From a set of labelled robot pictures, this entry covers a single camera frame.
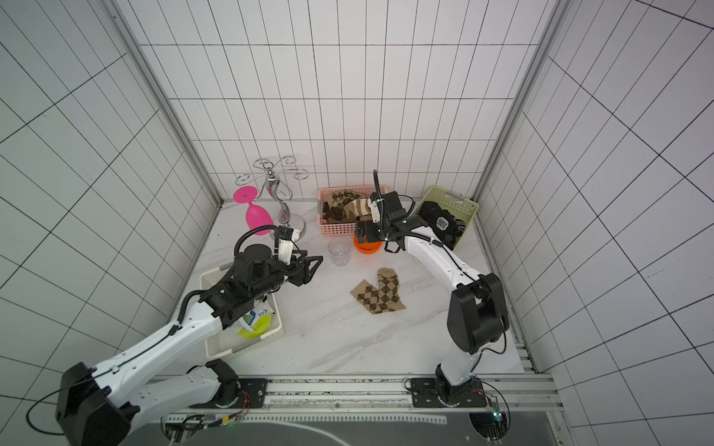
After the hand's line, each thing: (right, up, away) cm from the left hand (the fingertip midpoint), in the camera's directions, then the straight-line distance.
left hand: (311, 260), depth 76 cm
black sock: (+51, +7, +27) cm, 58 cm away
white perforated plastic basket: (-24, -23, +3) cm, 33 cm away
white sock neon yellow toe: (-18, -19, +4) cm, 26 cm away
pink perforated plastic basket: (+6, +17, +34) cm, 39 cm away
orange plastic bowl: (+16, +1, +26) cm, 30 cm away
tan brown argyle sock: (+22, -14, +14) cm, 30 cm away
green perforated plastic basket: (+57, +17, +37) cm, 70 cm away
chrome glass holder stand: (-16, +28, +10) cm, 34 cm away
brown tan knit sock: (+3, +14, +33) cm, 36 cm away
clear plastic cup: (+6, 0, +25) cm, 26 cm away
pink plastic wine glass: (-21, +13, +14) cm, 28 cm away
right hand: (+18, +10, +13) cm, 24 cm away
